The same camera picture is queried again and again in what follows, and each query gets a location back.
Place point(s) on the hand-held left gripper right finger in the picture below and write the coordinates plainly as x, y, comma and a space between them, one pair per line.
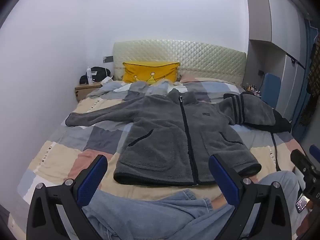
222, 177

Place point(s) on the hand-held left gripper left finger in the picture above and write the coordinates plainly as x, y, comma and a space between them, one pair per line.
92, 177

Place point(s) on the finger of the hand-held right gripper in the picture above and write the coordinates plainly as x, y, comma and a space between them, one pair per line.
315, 151
302, 161

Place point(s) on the grey fleece zip jacket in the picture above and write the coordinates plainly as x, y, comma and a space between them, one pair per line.
160, 135

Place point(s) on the hanging patterned clothes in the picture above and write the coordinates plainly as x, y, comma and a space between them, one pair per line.
312, 90

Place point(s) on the person's right hand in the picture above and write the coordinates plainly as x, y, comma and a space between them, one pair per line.
308, 226

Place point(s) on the patchwork quilt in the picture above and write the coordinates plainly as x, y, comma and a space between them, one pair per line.
100, 140

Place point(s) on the person's legs in blue trousers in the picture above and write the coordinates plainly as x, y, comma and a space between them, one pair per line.
155, 217

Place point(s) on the wooden nightstand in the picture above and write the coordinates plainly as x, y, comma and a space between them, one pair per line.
83, 91

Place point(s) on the small clutter on bedside shelf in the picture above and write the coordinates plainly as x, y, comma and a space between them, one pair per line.
253, 88

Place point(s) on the white spray bottle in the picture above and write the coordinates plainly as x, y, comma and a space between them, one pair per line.
89, 76

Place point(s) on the pink pillow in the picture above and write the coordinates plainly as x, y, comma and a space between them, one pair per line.
190, 78

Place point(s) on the black bag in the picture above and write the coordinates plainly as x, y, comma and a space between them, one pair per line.
100, 72

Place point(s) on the yellow crown pillow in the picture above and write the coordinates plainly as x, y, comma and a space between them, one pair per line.
150, 71

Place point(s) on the cream quilted headboard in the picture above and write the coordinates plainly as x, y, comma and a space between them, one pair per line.
200, 55

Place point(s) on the grey wardrobe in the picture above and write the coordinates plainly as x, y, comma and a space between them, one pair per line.
275, 17

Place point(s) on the black wall socket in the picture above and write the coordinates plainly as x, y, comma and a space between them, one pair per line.
261, 72

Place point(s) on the grey wall socket plate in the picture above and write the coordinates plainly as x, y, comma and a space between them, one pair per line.
108, 59

